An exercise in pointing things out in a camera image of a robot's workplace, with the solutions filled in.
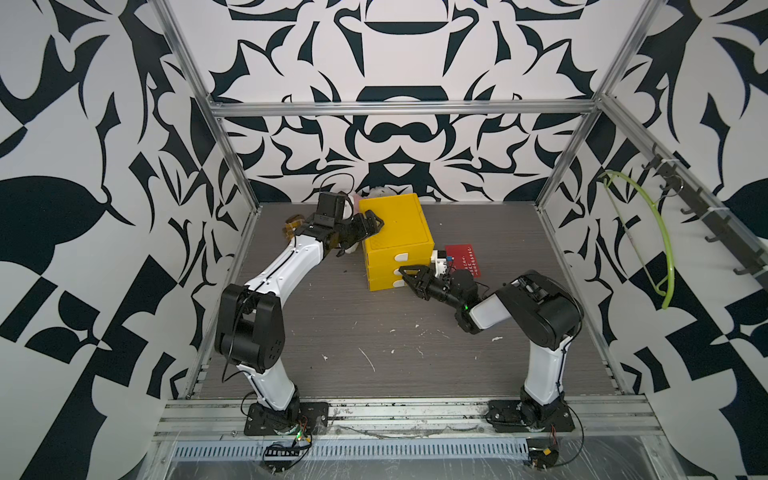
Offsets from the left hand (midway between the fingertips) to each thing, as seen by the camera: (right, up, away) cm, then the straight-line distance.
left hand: (373, 222), depth 88 cm
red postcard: (+30, -12, +17) cm, 37 cm away
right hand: (+8, -14, 0) cm, 16 cm away
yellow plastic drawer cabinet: (+9, -5, -6) cm, 12 cm away
